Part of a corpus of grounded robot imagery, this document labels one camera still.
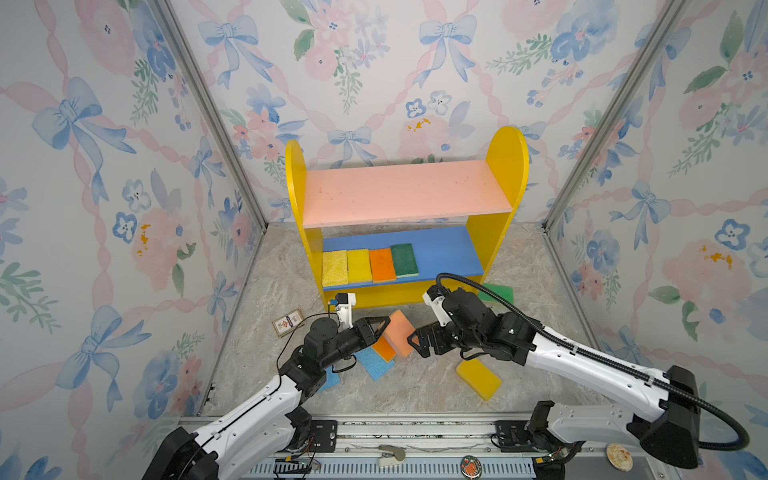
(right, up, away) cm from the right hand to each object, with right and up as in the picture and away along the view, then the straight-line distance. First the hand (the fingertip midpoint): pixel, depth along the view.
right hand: (420, 332), depth 74 cm
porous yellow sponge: (-24, +15, +14) cm, 32 cm away
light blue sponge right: (-11, -12, +10) cm, 19 cm away
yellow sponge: (+17, -15, +8) cm, 24 cm away
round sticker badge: (+11, -31, -4) cm, 33 cm away
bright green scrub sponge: (+31, +7, +27) cm, 42 cm away
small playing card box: (-39, -2, +19) cm, 43 cm away
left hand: (-7, +3, +1) cm, 8 cm away
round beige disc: (+47, -29, -3) cm, 55 cm away
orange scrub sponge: (-10, +16, +15) cm, 24 cm away
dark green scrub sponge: (-3, +17, +16) cm, 24 cm away
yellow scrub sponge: (-17, +16, +15) cm, 27 cm away
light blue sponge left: (-23, -15, +8) cm, 29 cm away
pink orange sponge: (-6, 0, -1) cm, 6 cm away
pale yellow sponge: (-9, -5, +1) cm, 10 cm away
